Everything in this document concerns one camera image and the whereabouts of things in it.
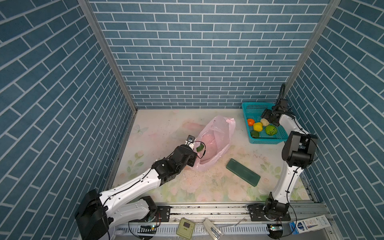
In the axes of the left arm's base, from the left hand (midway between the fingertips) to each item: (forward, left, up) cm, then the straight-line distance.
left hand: (194, 149), depth 79 cm
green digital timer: (-33, +4, -15) cm, 36 cm away
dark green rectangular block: (-6, -29, -16) cm, 34 cm away
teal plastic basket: (+41, -47, -11) cm, 63 cm away
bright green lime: (+20, -53, -10) cm, 58 cm away
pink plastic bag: (+18, -15, -10) cm, 25 cm away
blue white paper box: (-33, -52, -14) cm, 63 cm away
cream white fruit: (+27, -50, -9) cm, 58 cm away
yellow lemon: (+24, -45, -11) cm, 53 cm away
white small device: (-35, -10, -15) cm, 39 cm away
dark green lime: (+8, -4, -13) cm, 16 cm away
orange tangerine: (+29, -42, -12) cm, 52 cm away
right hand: (+29, -50, -3) cm, 58 cm away
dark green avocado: (+18, -41, -12) cm, 47 cm away
